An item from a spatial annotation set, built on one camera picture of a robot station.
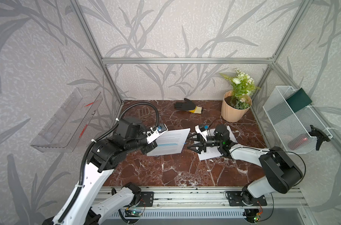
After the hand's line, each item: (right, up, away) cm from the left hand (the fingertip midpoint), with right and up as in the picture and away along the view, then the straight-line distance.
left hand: (157, 135), depth 62 cm
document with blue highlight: (+6, -5, +10) cm, 12 cm away
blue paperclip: (+13, -7, +13) cm, 20 cm away
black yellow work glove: (+17, +16, +54) cm, 59 cm away
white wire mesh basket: (+75, +1, +16) cm, 77 cm away
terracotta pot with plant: (+51, +18, +36) cm, 65 cm away
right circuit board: (+49, -43, +7) cm, 66 cm away
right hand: (+15, -7, +15) cm, 22 cm away
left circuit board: (-13, -41, +8) cm, 44 cm away
